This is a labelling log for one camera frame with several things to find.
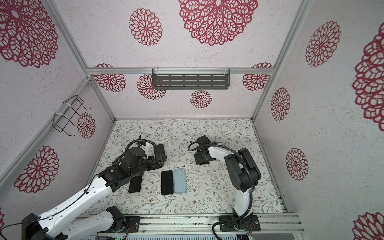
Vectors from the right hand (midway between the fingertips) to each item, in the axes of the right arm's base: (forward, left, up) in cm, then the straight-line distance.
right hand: (203, 156), depth 98 cm
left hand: (-14, +23, +18) cm, 32 cm away
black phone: (-18, +21, -1) cm, 28 cm away
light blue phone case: (-13, +14, 0) cm, 20 cm away
